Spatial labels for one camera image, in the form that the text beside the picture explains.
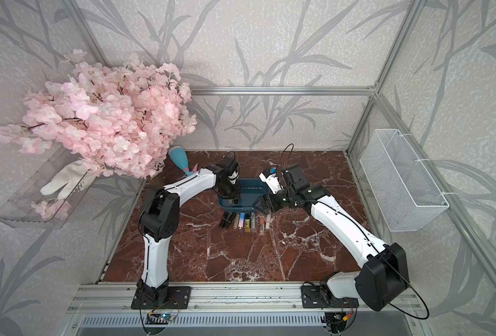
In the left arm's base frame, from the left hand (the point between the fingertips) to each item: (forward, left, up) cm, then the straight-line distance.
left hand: (240, 196), depth 96 cm
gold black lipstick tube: (-11, -4, -4) cm, 12 cm away
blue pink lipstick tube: (-11, -1, -3) cm, 11 cm away
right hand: (-11, -9, +15) cm, 21 cm away
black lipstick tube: (-10, +7, -4) cm, 13 cm away
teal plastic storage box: (+7, -5, -6) cm, 10 cm away
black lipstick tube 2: (-10, +4, -4) cm, 12 cm away
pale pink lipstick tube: (-11, -13, -3) cm, 17 cm away
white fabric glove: (-10, +51, +28) cm, 59 cm away
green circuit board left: (-46, +26, -7) cm, 53 cm away
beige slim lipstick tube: (-11, +1, -3) cm, 11 cm away
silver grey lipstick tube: (-10, -6, -3) cm, 12 cm away
